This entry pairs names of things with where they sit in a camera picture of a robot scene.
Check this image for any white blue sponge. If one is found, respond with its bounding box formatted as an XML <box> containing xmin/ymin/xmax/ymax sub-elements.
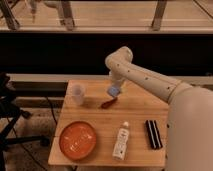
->
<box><xmin>107</xmin><ymin>86</ymin><xmax>121</xmax><ymax>98</ymax></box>

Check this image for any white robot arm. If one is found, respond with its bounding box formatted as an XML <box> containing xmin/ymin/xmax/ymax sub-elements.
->
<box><xmin>105</xmin><ymin>46</ymin><xmax>213</xmax><ymax>171</ymax></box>

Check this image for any translucent ceramic cup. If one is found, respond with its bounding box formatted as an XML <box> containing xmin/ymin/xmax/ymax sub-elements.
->
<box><xmin>70</xmin><ymin>84</ymin><xmax>85</xmax><ymax>105</ymax></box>

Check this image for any red chili pepper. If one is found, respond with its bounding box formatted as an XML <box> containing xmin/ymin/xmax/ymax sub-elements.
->
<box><xmin>100</xmin><ymin>97</ymin><xmax>118</xmax><ymax>109</ymax></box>

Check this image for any wooden table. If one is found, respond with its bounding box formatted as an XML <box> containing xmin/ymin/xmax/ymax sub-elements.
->
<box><xmin>48</xmin><ymin>80</ymin><xmax>168</xmax><ymax>168</ymax></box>

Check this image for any black white striped box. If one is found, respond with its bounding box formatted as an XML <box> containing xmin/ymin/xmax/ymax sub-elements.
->
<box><xmin>145</xmin><ymin>120</ymin><xmax>163</xmax><ymax>150</ymax></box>

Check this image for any white plastic bottle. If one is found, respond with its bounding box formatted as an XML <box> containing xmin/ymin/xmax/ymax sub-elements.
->
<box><xmin>112</xmin><ymin>121</ymin><xmax>130</xmax><ymax>160</ymax></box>

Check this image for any orange plate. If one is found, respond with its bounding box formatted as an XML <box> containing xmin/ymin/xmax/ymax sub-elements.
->
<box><xmin>59</xmin><ymin>121</ymin><xmax>97</xmax><ymax>161</ymax></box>

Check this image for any metal window railing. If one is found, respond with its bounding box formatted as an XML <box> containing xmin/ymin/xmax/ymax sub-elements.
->
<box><xmin>0</xmin><ymin>0</ymin><xmax>213</xmax><ymax>34</ymax></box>

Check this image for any black floor cable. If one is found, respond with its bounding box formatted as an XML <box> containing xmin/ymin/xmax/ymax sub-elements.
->
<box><xmin>44</xmin><ymin>96</ymin><xmax>58</xmax><ymax>126</ymax></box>

